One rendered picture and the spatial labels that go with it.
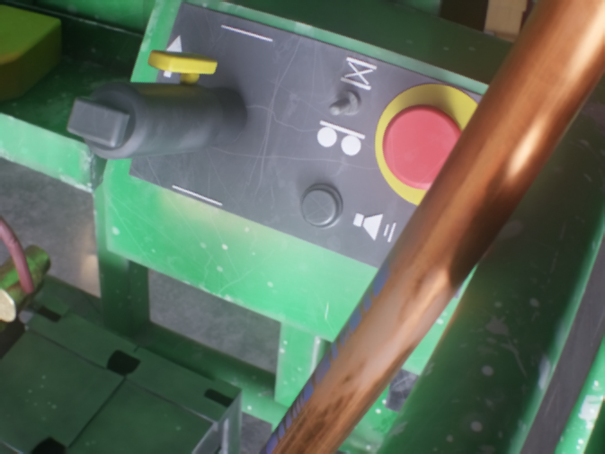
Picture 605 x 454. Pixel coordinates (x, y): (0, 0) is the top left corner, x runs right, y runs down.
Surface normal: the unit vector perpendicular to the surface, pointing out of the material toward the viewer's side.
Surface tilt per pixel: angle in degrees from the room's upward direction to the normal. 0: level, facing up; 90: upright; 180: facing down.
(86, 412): 0
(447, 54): 0
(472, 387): 9
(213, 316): 0
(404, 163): 58
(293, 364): 90
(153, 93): 45
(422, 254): 85
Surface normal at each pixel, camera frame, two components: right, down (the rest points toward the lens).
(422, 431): -0.35, -0.81
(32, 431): 0.07, -0.73
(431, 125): -0.33, 0.11
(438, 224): -0.69, 0.39
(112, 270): -0.44, 0.59
